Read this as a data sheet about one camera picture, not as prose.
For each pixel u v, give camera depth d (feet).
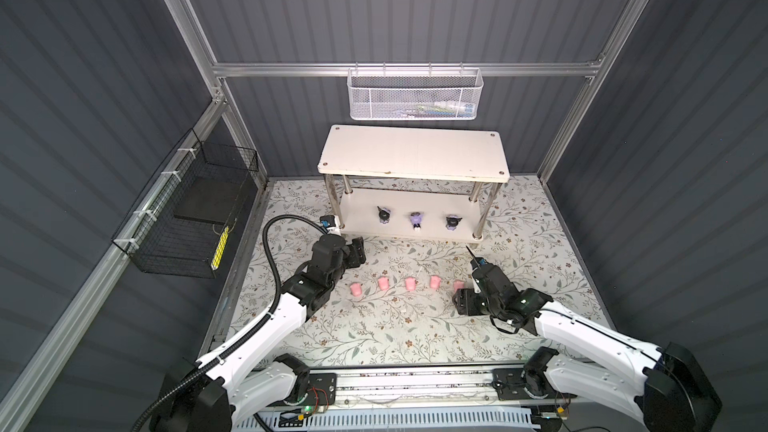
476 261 2.52
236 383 1.38
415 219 3.18
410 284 2.99
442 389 2.47
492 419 2.31
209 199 2.44
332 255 1.96
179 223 2.36
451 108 2.99
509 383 2.41
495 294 2.08
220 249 2.23
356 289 2.94
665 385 1.31
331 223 2.28
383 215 3.16
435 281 2.98
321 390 2.37
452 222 3.15
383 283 2.98
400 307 2.86
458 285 2.94
